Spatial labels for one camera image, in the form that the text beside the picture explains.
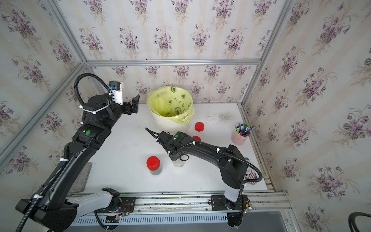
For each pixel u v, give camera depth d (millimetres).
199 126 1047
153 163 756
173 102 956
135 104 591
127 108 573
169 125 867
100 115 467
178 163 891
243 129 925
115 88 512
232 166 439
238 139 907
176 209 730
